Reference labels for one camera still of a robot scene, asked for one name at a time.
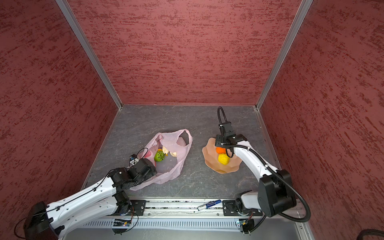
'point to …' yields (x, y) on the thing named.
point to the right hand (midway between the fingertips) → (219, 144)
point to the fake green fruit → (159, 156)
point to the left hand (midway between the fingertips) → (149, 175)
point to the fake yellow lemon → (223, 158)
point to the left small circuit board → (121, 224)
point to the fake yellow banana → (165, 150)
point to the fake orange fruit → (220, 150)
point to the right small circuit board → (246, 225)
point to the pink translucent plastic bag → (178, 143)
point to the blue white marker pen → (204, 206)
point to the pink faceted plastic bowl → (211, 158)
